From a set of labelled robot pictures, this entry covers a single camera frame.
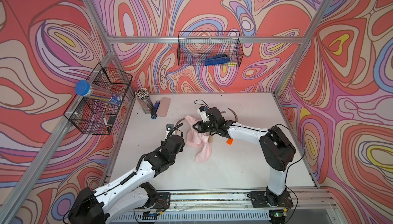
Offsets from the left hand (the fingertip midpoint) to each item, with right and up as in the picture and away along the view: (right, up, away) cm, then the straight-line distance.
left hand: (178, 137), depth 81 cm
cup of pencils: (-24, +24, +14) cm, 37 cm away
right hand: (+9, +3, +8) cm, 12 cm away
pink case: (-14, +16, +27) cm, 35 cm away
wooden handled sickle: (+19, -2, +12) cm, 23 cm away
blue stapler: (-20, +15, +24) cm, 34 cm away
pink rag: (+9, -1, +3) cm, 10 cm away
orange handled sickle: (+31, -4, +11) cm, 33 cm away
